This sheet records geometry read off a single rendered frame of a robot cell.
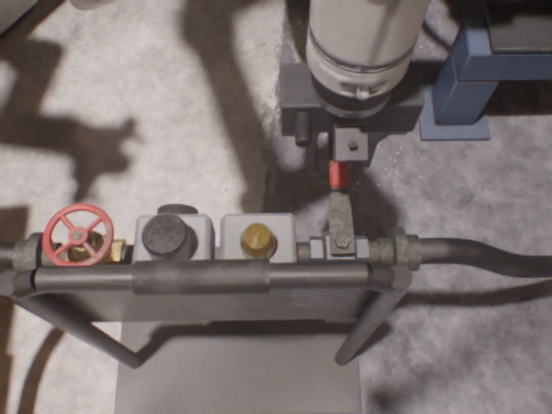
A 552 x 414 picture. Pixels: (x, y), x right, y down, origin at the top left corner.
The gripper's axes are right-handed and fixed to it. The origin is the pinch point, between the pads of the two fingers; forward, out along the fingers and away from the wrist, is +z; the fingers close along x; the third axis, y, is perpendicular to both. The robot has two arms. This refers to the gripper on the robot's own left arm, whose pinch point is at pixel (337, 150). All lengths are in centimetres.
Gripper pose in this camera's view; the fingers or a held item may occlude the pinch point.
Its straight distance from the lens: 67.7
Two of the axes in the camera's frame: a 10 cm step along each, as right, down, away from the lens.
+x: 10.0, -0.1, 0.1
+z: 0.0, 3.7, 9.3
